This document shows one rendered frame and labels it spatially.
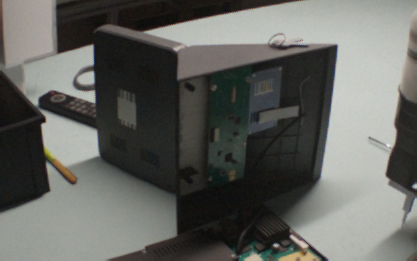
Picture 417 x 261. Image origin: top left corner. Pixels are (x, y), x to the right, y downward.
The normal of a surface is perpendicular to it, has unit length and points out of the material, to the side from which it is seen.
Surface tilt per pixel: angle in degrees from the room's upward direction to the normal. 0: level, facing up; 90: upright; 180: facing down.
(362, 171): 0
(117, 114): 90
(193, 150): 90
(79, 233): 0
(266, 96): 90
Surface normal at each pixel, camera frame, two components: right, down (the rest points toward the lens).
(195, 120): 0.56, 0.40
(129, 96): -0.58, 0.35
